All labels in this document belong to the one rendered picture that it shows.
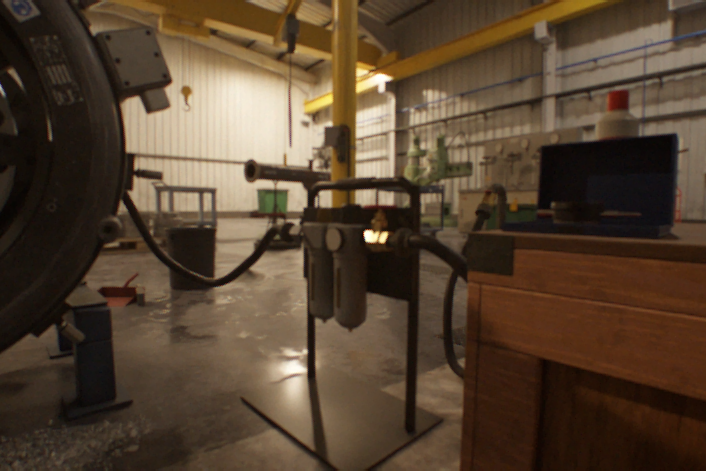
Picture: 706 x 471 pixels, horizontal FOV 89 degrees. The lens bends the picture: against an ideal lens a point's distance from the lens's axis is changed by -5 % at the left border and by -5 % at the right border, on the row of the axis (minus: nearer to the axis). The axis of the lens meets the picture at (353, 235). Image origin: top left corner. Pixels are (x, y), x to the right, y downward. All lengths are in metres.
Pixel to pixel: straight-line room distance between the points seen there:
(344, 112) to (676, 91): 8.28
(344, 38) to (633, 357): 4.19
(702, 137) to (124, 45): 10.40
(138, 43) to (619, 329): 0.83
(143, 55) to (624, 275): 0.79
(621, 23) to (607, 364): 11.43
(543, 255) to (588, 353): 0.10
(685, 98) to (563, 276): 10.43
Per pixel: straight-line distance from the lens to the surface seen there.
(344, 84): 4.23
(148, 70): 0.82
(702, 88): 10.81
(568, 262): 0.43
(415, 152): 12.42
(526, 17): 12.20
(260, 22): 13.52
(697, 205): 10.49
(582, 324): 0.43
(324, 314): 0.92
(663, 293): 0.42
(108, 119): 0.75
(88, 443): 1.03
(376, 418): 0.97
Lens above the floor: 0.50
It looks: 4 degrees down
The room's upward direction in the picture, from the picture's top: straight up
